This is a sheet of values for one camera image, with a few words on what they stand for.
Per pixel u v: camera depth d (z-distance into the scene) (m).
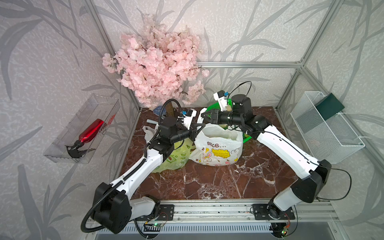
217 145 0.75
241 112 0.53
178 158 0.89
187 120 0.64
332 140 0.62
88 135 0.63
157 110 1.19
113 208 0.39
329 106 0.72
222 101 0.63
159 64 0.64
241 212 0.75
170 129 0.56
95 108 0.78
